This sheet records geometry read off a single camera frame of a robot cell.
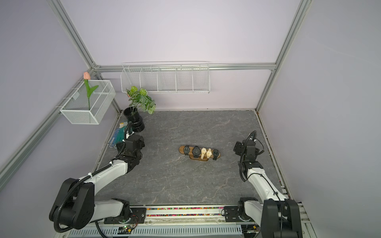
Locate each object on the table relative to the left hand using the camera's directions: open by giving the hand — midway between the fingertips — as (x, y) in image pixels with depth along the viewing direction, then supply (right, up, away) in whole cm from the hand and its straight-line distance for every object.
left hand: (130, 139), depth 86 cm
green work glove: (-17, +2, +21) cm, 27 cm away
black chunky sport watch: (+39, -7, 0) cm, 40 cm away
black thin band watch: (+33, -7, +3) cm, 34 cm away
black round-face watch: (+51, -8, 0) cm, 51 cm away
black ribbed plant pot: (-4, +15, +12) cm, 20 cm away
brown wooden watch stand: (+30, -7, +3) cm, 31 cm away
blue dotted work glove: (-19, -3, +16) cm, 25 cm away
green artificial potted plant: (+5, +24, +1) cm, 24 cm away
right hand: (+69, -2, +1) cm, 69 cm away
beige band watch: (+47, -8, 0) cm, 47 cm away
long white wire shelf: (+29, +41, +15) cm, 53 cm away
